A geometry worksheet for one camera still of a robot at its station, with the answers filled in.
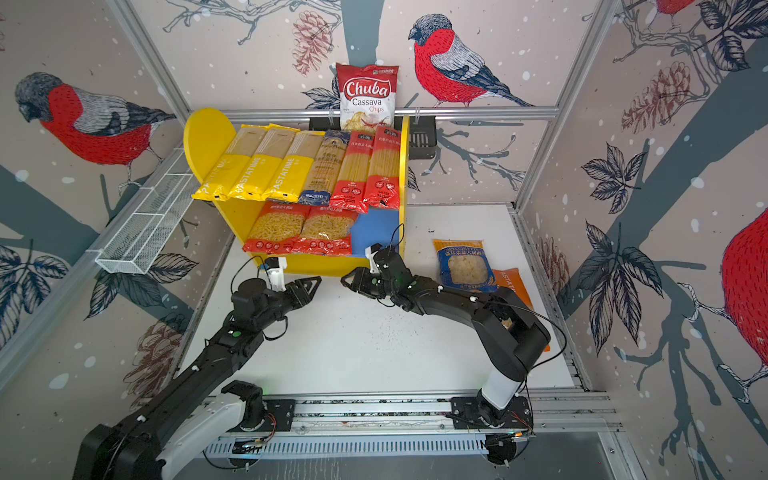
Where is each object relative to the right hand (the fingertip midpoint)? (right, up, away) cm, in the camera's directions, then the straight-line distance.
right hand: (341, 289), depth 82 cm
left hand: (-6, +3, -5) cm, 8 cm away
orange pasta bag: (+53, +1, +13) cm, 55 cm away
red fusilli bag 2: (-6, +16, +7) cm, 18 cm away
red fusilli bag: (-22, +17, +9) cm, 29 cm away
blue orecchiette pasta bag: (+39, +5, +15) cm, 42 cm away
